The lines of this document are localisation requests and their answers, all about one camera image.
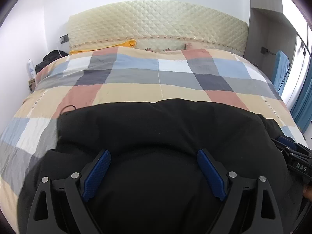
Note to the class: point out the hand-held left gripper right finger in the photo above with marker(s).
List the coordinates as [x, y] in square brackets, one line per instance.
[210, 173]

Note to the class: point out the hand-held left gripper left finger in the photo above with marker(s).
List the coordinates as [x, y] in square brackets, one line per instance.
[96, 174]

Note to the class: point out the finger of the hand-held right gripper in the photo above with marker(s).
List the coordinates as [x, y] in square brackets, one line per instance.
[287, 142]

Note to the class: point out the black puffer jacket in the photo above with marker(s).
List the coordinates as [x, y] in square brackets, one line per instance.
[156, 131]

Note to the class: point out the blue curtain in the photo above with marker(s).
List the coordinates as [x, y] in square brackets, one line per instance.
[303, 102]

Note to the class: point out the blue towel cover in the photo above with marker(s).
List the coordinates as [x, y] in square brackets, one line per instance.
[280, 73]

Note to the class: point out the checkered bed blanket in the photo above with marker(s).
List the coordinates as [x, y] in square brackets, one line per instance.
[136, 78]

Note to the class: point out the wooden nightstand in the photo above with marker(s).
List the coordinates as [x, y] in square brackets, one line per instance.
[32, 85]

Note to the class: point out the black bag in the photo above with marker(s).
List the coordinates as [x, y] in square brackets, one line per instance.
[48, 61]

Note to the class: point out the white spray bottle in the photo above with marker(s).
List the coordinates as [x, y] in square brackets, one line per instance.
[31, 69]

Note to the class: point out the pink pillow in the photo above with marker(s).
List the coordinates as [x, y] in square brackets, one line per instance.
[192, 46]

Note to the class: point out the white wardrobe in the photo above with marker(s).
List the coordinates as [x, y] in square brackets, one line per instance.
[290, 12]

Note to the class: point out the yellow cloth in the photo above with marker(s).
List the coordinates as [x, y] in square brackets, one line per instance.
[126, 44]

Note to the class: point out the floral cream pillow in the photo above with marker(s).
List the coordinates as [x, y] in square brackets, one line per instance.
[158, 48]

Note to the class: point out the cream quilted headboard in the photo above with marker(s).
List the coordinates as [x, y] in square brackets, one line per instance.
[158, 19]

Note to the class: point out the dark wall switch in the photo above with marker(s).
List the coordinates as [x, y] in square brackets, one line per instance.
[264, 50]

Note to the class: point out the grey wall socket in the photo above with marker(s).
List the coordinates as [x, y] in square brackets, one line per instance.
[64, 39]

